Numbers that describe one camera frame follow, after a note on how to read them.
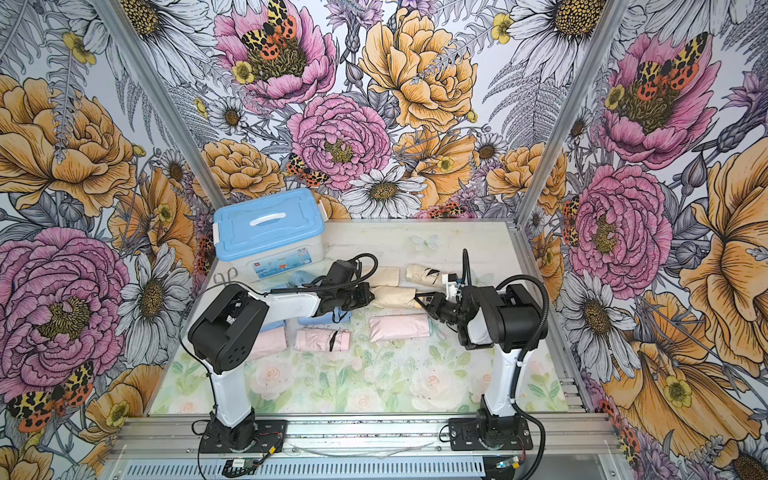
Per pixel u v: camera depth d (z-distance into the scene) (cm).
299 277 100
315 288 77
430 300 90
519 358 56
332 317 82
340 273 78
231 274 105
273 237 94
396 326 91
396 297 95
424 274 102
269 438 73
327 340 87
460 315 85
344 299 83
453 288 92
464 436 74
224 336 51
